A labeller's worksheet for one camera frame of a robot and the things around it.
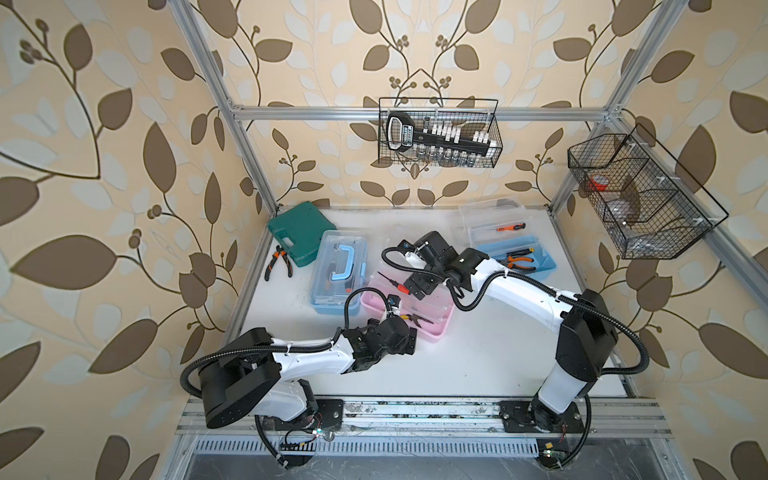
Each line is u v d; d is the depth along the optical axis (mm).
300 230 1092
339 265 1014
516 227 1021
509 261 1027
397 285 836
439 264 634
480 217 1027
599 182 806
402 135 866
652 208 724
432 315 819
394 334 642
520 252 1029
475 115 911
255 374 426
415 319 904
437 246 649
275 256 1054
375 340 646
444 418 753
